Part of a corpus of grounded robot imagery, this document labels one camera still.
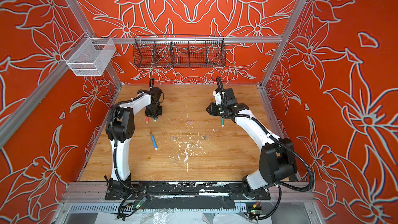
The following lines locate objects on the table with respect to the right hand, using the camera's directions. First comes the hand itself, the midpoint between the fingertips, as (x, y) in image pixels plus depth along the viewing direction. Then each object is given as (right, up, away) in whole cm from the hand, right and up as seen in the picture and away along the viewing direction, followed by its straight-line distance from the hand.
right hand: (206, 108), depth 84 cm
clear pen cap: (-19, -19, +7) cm, 28 cm away
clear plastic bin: (-71, +31, +8) cm, 77 cm away
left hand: (-33, -6, +18) cm, 38 cm away
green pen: (+11, -10, +13) cm, 20 cm away
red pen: (-37, -9, +14) cm, 41 cm away
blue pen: (-31, -20, +6) cm, 37 cm away
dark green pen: (-33, -9, +16) cm, 37 cm away
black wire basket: (-18, +37, +16) cm, 44 cm away
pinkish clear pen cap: (-9, -10, +14) cm, 19 cm away
